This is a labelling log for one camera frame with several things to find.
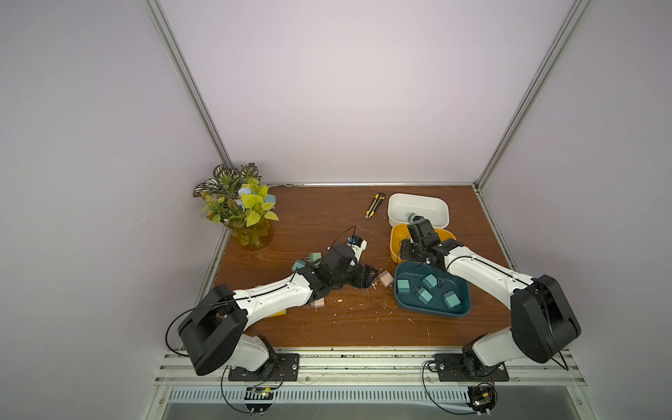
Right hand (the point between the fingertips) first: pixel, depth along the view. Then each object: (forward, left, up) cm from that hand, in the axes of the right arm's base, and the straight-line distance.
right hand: (408, 242), depth 89 cm
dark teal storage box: (-7, -3, -9) cm, 12 cm away
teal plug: (-6, +39, -6) cm, 40 cm away
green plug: (+16, -4, -6) cm, 17 cm away
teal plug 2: (-13, +2, -7) cm, 15 cm away
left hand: (-13, +12, +2) cm, 18 cm away
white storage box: (+22, -15, -8) cm, 28 cm away
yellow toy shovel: (-23, +43, -8) cm, 50 cm away
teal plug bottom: (-17, -4, -6) cm, 18 cm away
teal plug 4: (-17, -13, -8) cm, 23 cm away
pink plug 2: (-20, +30, -7) cm, 37 cm away
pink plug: (-10, +8, -8) cm, 15 cm away
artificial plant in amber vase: (+4, +55, +17) cm, 58 cm away
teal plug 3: (-11, -7, -7) cm, 15 cm away
